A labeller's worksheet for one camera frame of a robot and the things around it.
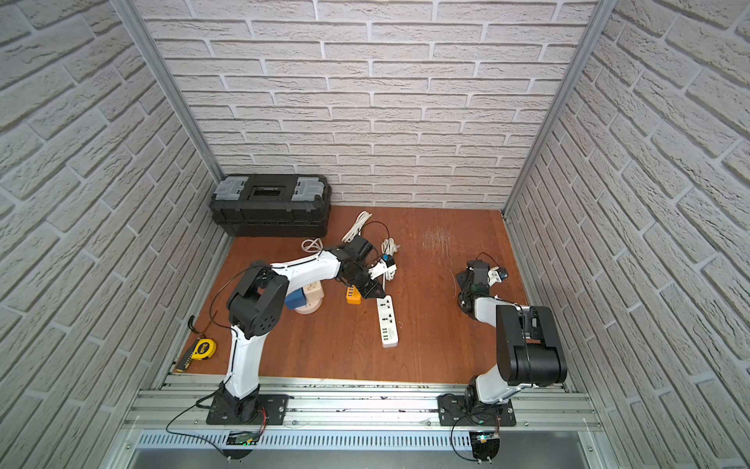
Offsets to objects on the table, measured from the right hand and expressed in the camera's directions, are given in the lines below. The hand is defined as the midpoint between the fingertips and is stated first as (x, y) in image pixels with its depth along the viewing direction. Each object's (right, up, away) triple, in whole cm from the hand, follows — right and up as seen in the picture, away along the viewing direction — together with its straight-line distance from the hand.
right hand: (468, 273), depth 96 cm
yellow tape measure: (-82, -20, -15) cm, 85 cm away
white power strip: (-28, -13, -9) cm, 32 cm away
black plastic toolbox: (-67, +23, +1) cm, 71 cm away
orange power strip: (-39, -7, -4) cm, 40 cm away
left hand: (-28, -6, -4) cm, 29 cm away
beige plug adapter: (-50, -5, -9) cm, 52 cm away
